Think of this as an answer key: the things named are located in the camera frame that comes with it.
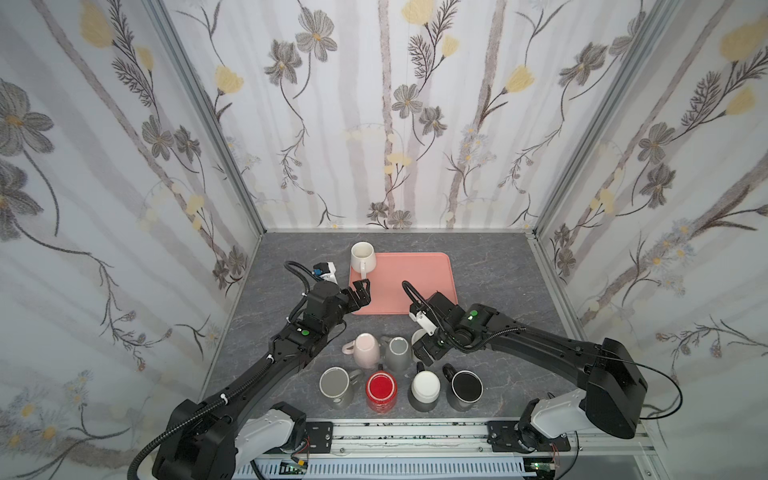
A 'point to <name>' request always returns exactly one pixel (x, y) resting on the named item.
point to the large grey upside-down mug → (336, 385)
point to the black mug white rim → (465, 390)
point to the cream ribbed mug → (363, 259)
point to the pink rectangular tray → (425, 273)
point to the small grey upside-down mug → (397, 352)
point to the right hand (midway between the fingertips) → (421, 336)
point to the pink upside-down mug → (365, 348)
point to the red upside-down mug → (382, 392)
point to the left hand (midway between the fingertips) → (354, 278)
